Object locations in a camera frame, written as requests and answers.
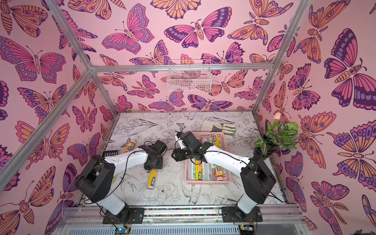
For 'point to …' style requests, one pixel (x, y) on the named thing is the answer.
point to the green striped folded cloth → (228, 129)
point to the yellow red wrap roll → (219, 170)
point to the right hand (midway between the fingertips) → (172, 156)
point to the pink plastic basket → (208, 169)
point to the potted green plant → (281, 134)
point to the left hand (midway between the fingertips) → (159, 164)
